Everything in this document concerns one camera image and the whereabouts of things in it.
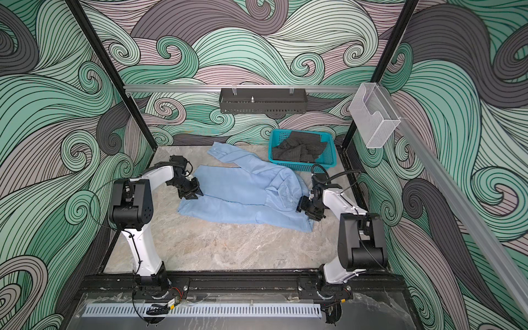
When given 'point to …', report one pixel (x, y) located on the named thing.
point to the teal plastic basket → (326, 160)
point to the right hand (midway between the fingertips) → (303, 212)
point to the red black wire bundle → (159, 309)
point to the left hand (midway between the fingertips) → (201, 192)
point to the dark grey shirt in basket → (300, 146)
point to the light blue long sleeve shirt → (255, 193)
